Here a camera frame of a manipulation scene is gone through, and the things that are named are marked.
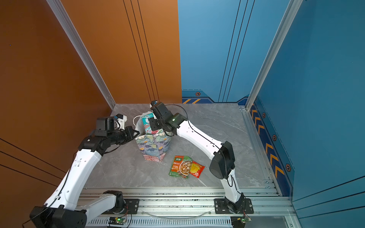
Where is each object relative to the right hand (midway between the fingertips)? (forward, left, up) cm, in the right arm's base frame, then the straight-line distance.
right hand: (151, 122), depth 79 cm
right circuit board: (-43, -46, -27) cm, 68 cm away
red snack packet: (-18, -25, -24) cm, 39 cm away
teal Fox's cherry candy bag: (+3, +4, 0) cm, 5 cm away
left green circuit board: (-43, +16, -26) cm, 53 cm away
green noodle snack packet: (-16, -16, -24) cm, 33 cm away
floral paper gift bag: (-11, -1, -7) cm, 13 cm away
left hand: (-6, +5, 0) cm, 8 cm away
